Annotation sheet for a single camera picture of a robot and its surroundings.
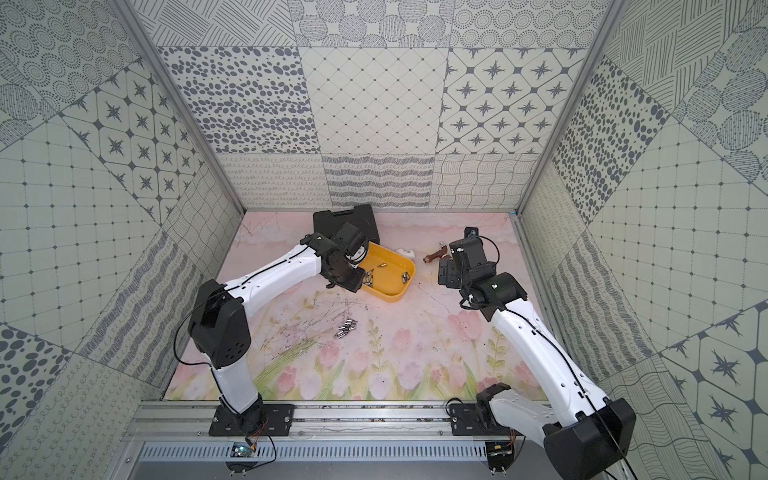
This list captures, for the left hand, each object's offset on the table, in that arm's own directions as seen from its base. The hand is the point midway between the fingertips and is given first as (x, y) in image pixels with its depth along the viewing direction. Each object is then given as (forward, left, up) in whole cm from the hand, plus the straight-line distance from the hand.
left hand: (357, 277), depth 87 cm
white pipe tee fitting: (+16, -15, -9) cm, 24 cm away
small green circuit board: (-41, +25, -14) cm, 51 cm away
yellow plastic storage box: (+9, -11, -12) cm, 19 cm away
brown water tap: (+17, -26, -10) cm, 32 cm away
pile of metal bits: (-10, +3, -12) cm, 16 cm away
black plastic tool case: (+30, +16, -8) cm, 36 cm away
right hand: (-3, -30, +9) cm, 32 cm away
